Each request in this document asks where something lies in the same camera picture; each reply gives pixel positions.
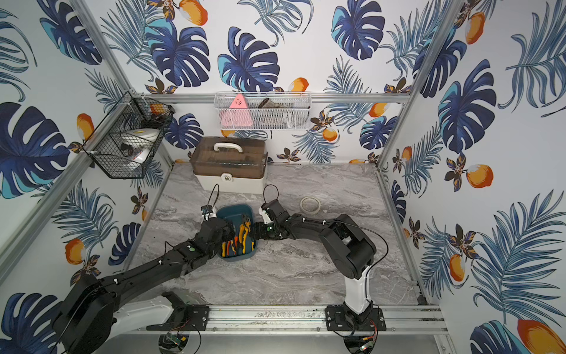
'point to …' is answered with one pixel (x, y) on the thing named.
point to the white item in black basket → (136, 143)
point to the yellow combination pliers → (243, 233)
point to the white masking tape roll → (310, 205)
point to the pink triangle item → (237, 115)
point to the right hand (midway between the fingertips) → (255, 234)
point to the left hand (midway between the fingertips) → (227, 220)
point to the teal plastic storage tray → (240, 248)
